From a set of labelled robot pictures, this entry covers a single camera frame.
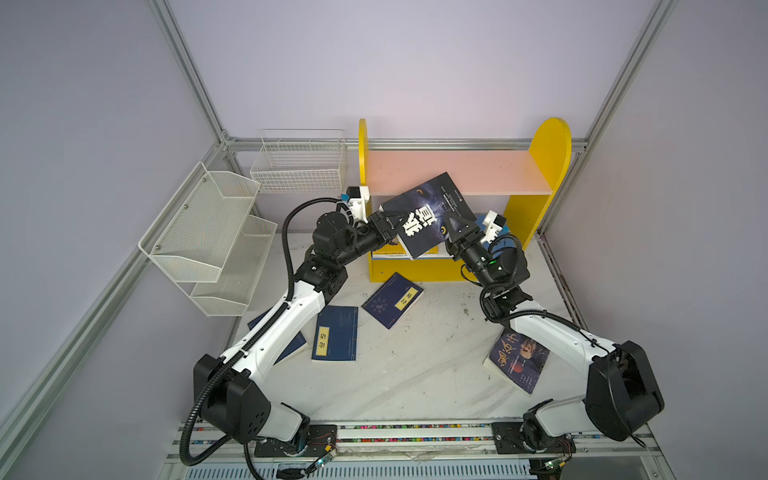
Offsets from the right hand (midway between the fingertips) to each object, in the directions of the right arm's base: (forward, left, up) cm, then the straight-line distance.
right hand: (438, 219), depth 68 cm
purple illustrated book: (-18, -25, -40) cm, 50 cm away
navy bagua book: (+2, +12, -39) cm, 40 cm away
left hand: (-1, +7, +2) cm, 7 cm away
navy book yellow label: (-10, +29, -40) cm, 50 cm away
